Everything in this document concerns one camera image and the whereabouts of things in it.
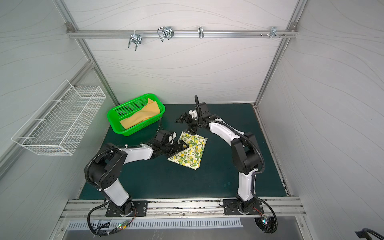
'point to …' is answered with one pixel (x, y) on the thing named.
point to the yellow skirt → (150, 109)
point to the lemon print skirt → (191, 157)
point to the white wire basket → (58, 127)
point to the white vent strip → (191, 223)
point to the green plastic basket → (128, 109)
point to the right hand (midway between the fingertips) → (180, 122)
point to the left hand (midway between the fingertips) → (187, 147)
